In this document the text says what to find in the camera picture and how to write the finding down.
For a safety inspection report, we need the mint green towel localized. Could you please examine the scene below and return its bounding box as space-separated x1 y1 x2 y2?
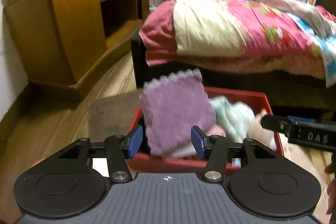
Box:
209 96 255 143

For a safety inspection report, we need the purple cleaning cloth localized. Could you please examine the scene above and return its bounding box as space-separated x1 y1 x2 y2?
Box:
139 69 216 156

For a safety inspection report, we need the beige teddy bear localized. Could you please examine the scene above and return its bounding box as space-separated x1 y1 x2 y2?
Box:
248 109 277 151

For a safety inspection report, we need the white sponge block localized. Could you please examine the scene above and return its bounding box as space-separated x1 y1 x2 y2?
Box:
164 142 197 158

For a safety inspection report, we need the pink pig plush toy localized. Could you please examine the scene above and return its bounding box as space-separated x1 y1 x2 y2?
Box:
206 124 226 137

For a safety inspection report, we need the brown floor mat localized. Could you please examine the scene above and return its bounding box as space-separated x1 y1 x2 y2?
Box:
88 89 142 142

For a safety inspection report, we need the red storage box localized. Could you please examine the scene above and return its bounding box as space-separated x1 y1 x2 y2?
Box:
127 87 272 176

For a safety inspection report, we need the pink lidded cup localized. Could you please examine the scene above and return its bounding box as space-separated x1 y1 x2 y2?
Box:
31 159 45 168

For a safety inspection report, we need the colourful patchwork quilt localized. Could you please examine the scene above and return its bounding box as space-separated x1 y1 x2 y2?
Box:
139 0 335 87

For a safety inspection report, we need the wooden cabinet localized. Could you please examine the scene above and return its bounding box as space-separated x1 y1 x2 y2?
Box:
4 0 149 102

